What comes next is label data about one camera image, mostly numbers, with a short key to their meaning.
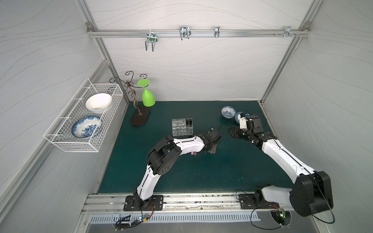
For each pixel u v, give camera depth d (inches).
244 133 28.3
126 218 28.2
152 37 30.8
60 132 22.5
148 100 36.4
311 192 15.8
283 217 27.7
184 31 29.9
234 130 29.6
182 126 40.0
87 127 25.6
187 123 38.9
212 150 33.1
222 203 29.5
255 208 28.4
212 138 29.1
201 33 30.8
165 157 20.0
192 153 35.6
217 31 29.8
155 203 29.0
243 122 29.8
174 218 27.6
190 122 38.7
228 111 44.1
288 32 30.1
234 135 29.6
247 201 28.9
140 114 43.6
